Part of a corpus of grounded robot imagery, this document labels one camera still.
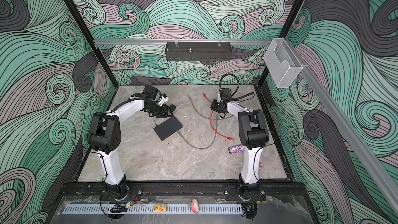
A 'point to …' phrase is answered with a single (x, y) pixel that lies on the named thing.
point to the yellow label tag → (160, 207)
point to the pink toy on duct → (195, 206)
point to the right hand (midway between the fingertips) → (213, 105)
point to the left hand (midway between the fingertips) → (170, 114)
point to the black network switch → (167, 128)
